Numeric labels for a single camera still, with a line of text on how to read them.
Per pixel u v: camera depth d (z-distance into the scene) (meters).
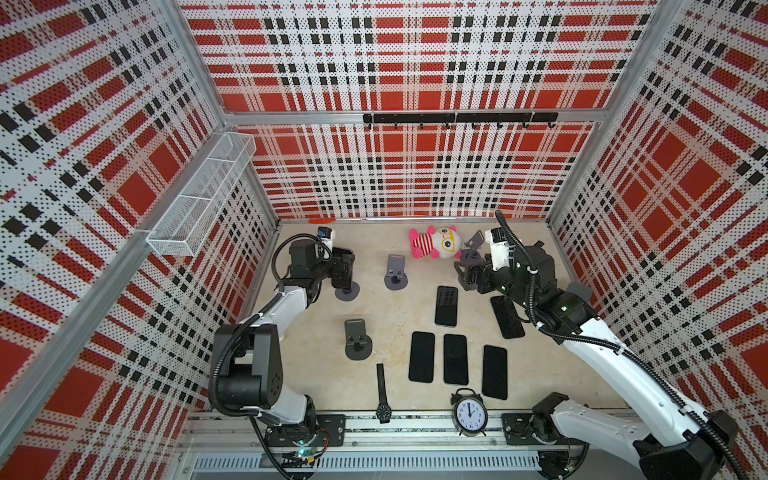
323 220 1.27
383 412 0.77
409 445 0.74
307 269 0.70
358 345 0.85
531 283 0.51
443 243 1.05
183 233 0.96
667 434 0.38
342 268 0.83
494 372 0.84
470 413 0.74
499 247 0.62
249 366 0.44
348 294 1.00
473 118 0.88
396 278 1.00
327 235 0.80
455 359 0.86
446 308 0.97
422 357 0.87
